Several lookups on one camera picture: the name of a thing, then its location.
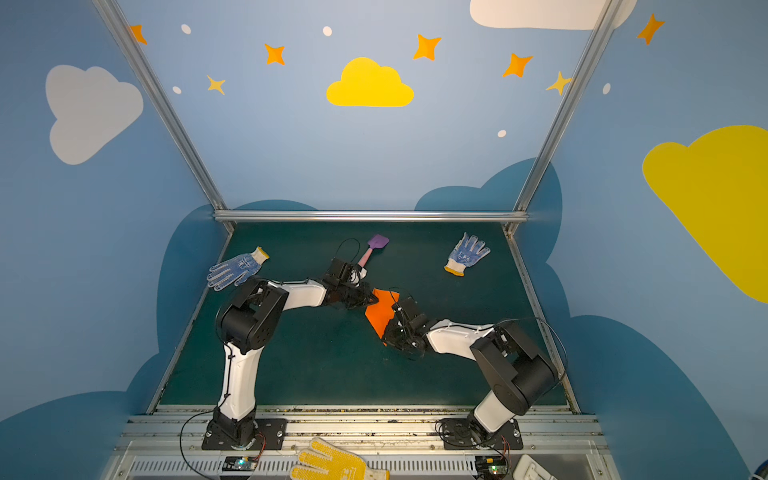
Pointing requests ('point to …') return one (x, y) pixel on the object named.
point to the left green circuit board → (240, 463)
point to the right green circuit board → (491, 465)
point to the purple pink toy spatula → (377, 242)
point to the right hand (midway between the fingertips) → (383, 335)
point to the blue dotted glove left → (236, 270)
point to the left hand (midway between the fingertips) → (379, 299)
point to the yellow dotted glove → (323, 461)
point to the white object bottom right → (527, 468)
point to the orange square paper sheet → (380, 313)
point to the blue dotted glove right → (467, 253)
